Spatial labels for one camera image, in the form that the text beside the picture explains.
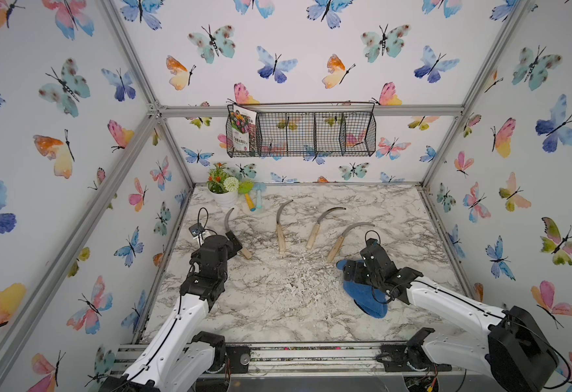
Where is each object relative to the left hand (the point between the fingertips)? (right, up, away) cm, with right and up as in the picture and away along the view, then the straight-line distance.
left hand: (223, 236), depth 81 cm
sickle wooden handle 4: (+40, -7, +15) cm, 43 cm away
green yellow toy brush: (0, +19, +38) cm, 42 cm away
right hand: (+45, -11, +5) cm, 47 cm away
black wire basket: (+26, +41, +17) cm, 51 cm away
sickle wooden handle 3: (+31, -3, +20) cm, 37 cm away
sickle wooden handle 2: (+18, -3, +20) cm, 27 cm away
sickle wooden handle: (+4, -8, +15) cm, 17 cm away
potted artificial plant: (-6, +18, +20) cm, 28 cm away
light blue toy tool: (+6, +19, +37) cm, 42 cm away
